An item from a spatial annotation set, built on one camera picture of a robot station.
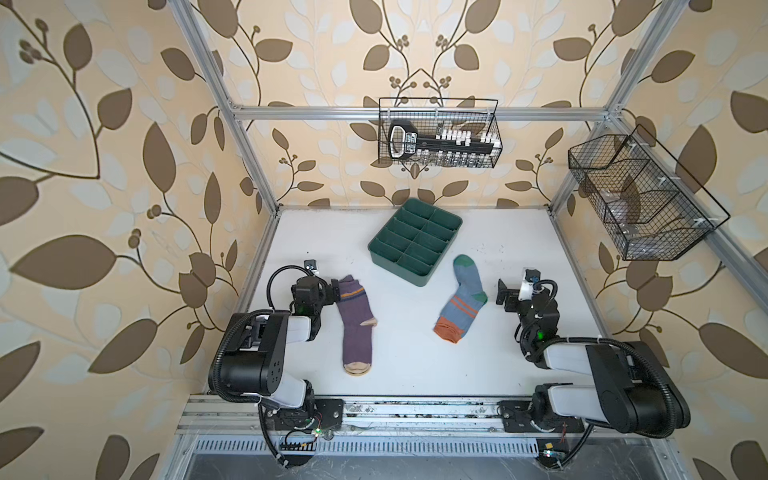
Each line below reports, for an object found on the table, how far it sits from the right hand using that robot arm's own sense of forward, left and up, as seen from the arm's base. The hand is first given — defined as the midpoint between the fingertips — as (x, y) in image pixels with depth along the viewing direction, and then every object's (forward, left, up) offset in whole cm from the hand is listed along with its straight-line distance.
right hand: (519, 284), depth 89 cm
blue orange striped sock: (-2, +16, -7) cm, 18 cm away
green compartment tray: (+21, +30, -3) cm, 36 cm away
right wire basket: (+5, -26, +26) cm, 38 cm away
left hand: (+6, +61, -3) cm, 62 cm away
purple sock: (-7, +49, -7) cm, 50 cm away
